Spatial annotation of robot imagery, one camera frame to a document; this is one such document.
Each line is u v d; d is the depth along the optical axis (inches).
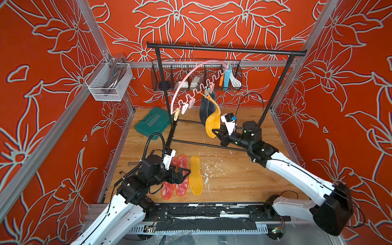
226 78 33.5
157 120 42.0
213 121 27.3
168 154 24.9
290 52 21.4
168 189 31.8
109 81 32.5
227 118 24.2
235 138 24.5
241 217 28.6
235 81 35.4
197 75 37.5
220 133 27.6
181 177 24.4
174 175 24.4
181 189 31.5
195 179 33.0
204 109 32.9
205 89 28.7
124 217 22.6
